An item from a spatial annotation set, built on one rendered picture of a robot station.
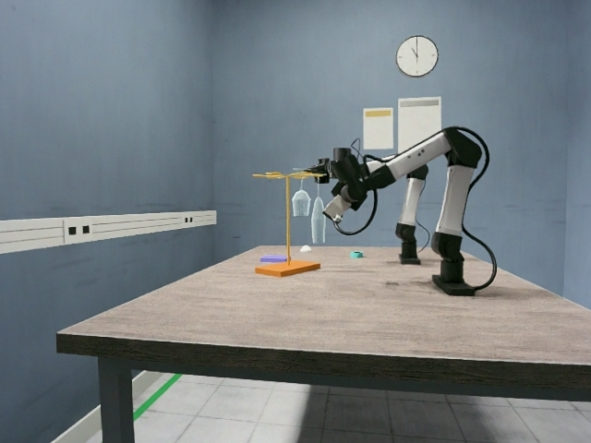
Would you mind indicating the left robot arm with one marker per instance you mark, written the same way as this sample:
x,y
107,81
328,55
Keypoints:
x,y
446,241

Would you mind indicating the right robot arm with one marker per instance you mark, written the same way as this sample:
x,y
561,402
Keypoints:
x,y
406,228

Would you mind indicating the purple flat block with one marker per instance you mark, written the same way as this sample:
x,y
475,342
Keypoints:
x,y
274,259

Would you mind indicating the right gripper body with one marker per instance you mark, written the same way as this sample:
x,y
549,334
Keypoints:
x,y
326,178

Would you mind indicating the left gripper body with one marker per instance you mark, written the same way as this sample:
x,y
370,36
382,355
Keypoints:
x,y
341,204

